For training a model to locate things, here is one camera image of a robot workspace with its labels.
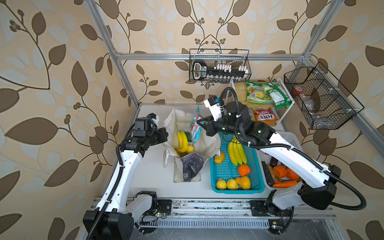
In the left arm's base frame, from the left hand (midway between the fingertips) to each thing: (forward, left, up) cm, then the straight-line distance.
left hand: (168, 132), depth 76 cm
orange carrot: (-19, -60, -15) cm, 65 cm away
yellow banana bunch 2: (0, -39, -21) cm, 45 cm away
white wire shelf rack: (+26, -39, +7) cm, 47 cm away
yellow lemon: (+1, -10, -19) cm, 22 cm away
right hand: (-4, -15, +14) cm, 21 cm away
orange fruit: (-12, -41, -17) cm, 46 cm away
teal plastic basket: (-9, -38, -23) cm, 45 cm away
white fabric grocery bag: (-13, -10, -12) cm, 21 cm away
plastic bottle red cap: (+23, -70, +10) cm, 74 cm away
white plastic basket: (+7, -73, -14) cm, 75 cm away
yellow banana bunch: (+6, -5, -19) cm, 20 cm away
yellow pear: (-18, -40, -18) cm, 48 cm away
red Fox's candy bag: (+18, -56, -5) cm, 59 cm away
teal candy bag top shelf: (-4, -14, +11) cm, 18 cm away
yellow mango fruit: (-5, -28, -19) cm, 35 cm away
